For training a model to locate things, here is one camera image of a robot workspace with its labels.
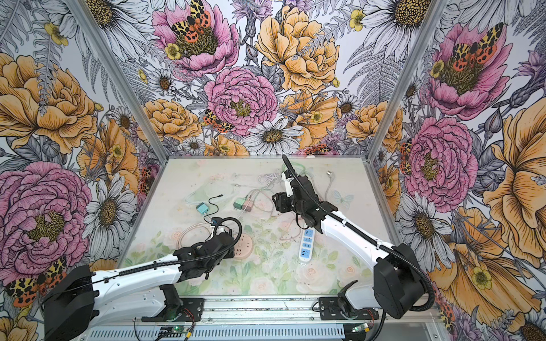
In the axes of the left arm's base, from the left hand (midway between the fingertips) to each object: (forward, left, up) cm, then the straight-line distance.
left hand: (228, 245), depth 84 cm
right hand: (+11, -20, +12) cm, 26 cm away
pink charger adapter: (+20, -6, -3) cm, 21 cm away
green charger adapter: (+20, -1, -3) cm, 21 cm away
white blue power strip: (0, -31, -2) cm, 31 cm away
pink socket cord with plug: (+7, +23, -5) cm, 25 cm away
